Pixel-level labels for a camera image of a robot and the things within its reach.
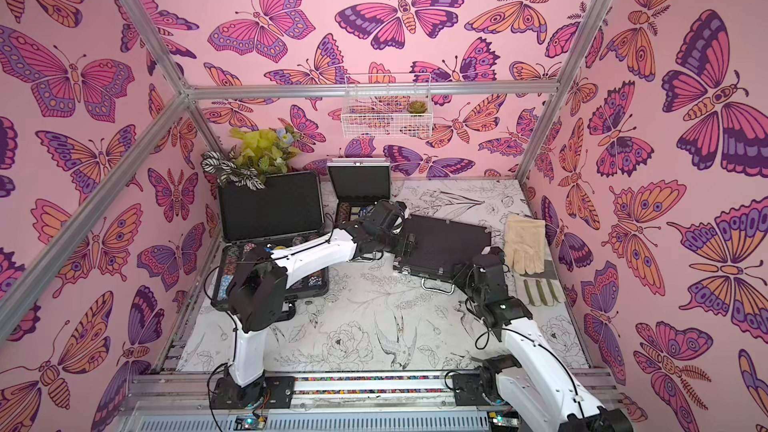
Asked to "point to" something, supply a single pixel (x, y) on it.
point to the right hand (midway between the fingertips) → (457, 266)
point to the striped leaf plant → (226, 170)
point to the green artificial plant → (267, 150)
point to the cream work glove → (524, 244)
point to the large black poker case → (287, 211)
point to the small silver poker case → (358, 183)
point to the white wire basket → (387, 106)
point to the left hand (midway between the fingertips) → (413, 242)
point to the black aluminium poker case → (430, 247)
